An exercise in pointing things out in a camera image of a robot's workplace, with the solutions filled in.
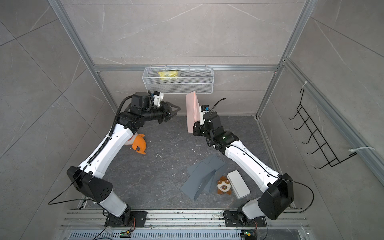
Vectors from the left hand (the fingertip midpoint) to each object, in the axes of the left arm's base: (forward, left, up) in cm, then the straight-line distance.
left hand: (181, 107), depth 69 cm
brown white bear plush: (-26, -21, -36) cm, 49 cm away
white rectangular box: (-25, -29, -36) cm, 52 cm away
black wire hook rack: (-24, -62, -8) cm, 67 cm away
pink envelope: (+4, -5, -6) cm, 9 cm away
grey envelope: (-10, -20, -41) cm, 47 cm away
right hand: (-1, -6, -10) cm, 12 cm away
